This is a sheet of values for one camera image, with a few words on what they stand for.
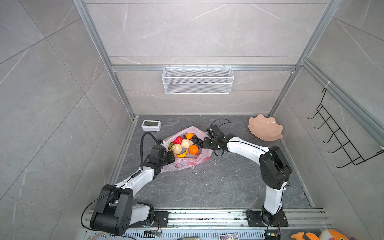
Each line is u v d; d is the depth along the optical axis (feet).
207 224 2.39
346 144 2.05
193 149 3.12
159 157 2.28
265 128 3.57
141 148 2.13
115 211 1.35
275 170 1.64
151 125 3.53
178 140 3.22
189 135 3.30
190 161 2.81
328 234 2.09
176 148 3.10
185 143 3.22
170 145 3.14
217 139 2.38
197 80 3.31
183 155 3.13
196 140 3.22
